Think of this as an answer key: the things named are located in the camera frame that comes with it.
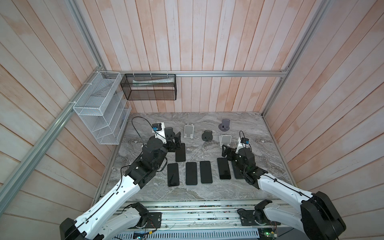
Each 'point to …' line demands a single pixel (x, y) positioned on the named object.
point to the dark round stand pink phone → (207, 136)
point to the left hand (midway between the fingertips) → (172, 136)
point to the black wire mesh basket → (149, 86)
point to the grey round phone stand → (224, 126)
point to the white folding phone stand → (188, 131)
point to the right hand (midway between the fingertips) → (228, 146)
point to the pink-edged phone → (173, 174)
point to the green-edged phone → (205, 171)
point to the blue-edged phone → (191, 173)
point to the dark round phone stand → (169, 133)
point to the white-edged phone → (180, 154)
